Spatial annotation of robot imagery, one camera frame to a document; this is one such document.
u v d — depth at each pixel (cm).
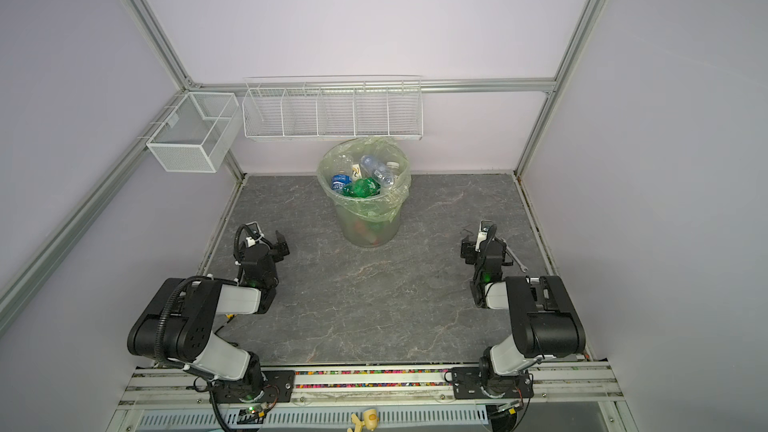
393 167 91
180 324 45
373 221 85
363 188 84
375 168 91
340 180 86
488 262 71
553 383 75
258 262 70
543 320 45
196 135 97
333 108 98
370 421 67
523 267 94
